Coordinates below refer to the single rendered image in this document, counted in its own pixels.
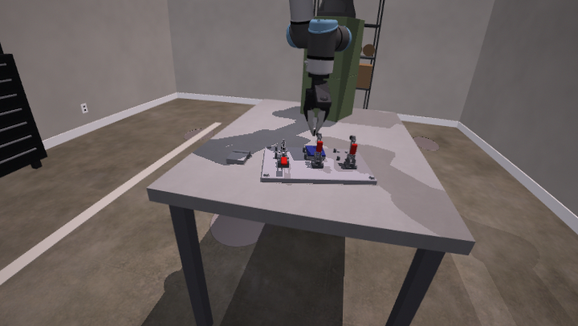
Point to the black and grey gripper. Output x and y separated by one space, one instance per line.
309 105

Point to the toggle clamp with red handle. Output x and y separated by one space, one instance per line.
283 161
348 164

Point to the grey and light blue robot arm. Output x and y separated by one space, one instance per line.
323 38

